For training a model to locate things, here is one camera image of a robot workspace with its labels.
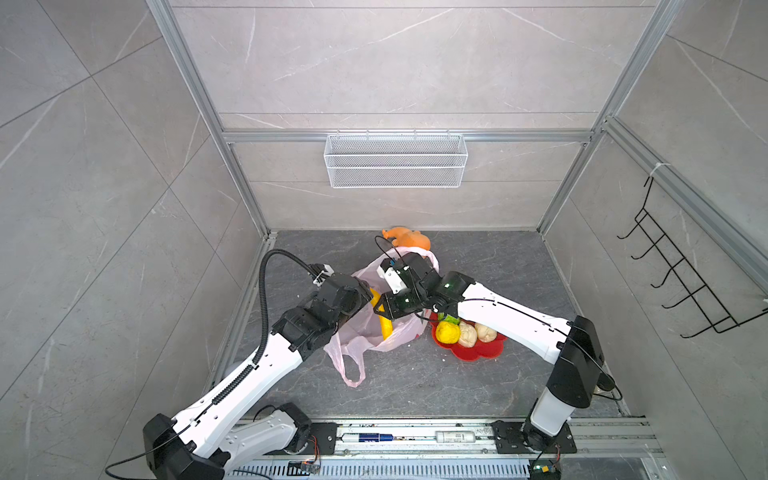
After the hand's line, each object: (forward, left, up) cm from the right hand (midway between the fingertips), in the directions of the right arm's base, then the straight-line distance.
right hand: (377, 307), depth 77 cm
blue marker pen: (-27, +1, -17) cm, 32 cm away
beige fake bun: (-2, -26, -13) cm, 29 cm away
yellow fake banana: (-5, -2, +2) cm, 6 cm away
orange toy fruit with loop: (+36, -10, -12) cm, 39 cm away
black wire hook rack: (-12, -69, +14) cm, 72 cm away
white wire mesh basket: (+51, -7, +11) cm, 52 cm away
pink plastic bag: (-6, +4, -3) cm, 8 cm away
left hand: (+3, +3, +7) cm, 8 cm away
